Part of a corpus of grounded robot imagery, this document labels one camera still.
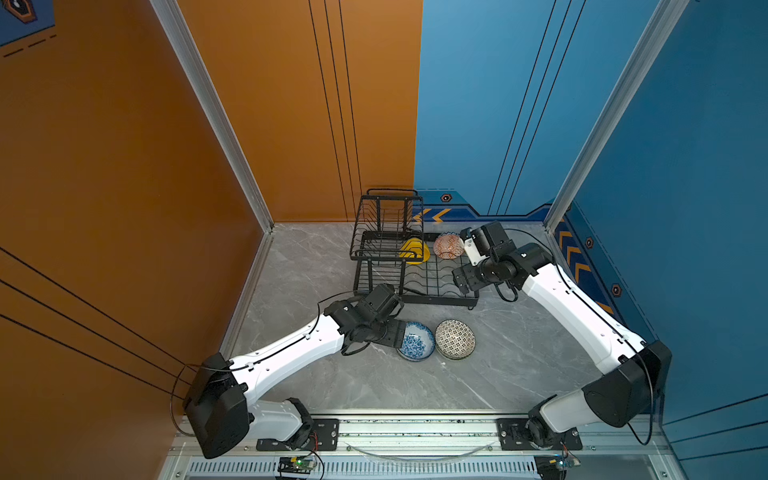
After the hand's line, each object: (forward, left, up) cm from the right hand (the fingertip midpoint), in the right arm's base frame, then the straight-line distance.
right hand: (469, 272), depth 80 cm
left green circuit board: (-40, +44, -22) cm, 64 cm away
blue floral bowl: (-12, +14, -18) cm, 26 cm away
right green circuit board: (-41, -17, -22) cm, 49 cm away
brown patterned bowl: (-11, +3, -18) cm, 21 cm away
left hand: (-12, +20, -9) cm, 25 cm away
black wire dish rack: (+20, +22, -11) cm, 31 cm away
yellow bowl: (+2, +15, +6) cm, 16 cm away
